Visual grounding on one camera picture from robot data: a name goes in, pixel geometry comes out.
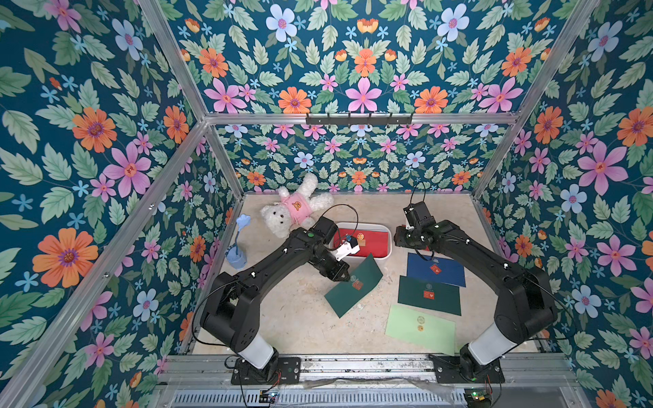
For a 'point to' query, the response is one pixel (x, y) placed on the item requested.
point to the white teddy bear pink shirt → (293, 212)
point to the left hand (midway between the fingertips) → (351, 276)
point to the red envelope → (375, 241)
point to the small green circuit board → (477, 393)
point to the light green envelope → (432, 333)
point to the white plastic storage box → (366, 225)
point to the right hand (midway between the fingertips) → (400, 237)
